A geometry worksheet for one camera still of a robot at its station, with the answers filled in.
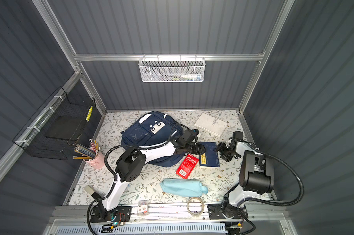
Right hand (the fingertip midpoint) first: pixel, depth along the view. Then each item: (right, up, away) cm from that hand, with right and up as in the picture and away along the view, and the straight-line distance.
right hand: (219, 153), depth 94 cm
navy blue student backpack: (-45, +16, +8) cm, 48 cm away
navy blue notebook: (-7, -3, -2) cm, 7 cm away
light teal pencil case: (-24, -15, -17) cm, 33 cm away
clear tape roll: (-14, -24, -19) cm, 33 cm away
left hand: (-11, +3, -2) cm, 12 cm away
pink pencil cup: (-74, -4, -9) cm, 75 cm away
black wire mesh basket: (-90, +17, -18) cm, 93 cm away
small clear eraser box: (-45, -24, -20) cm, 54 cm away
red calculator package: (-21, -7, -5) cm, 23 cm away
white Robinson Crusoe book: (-2, +19, +15) cm, 24 cm away
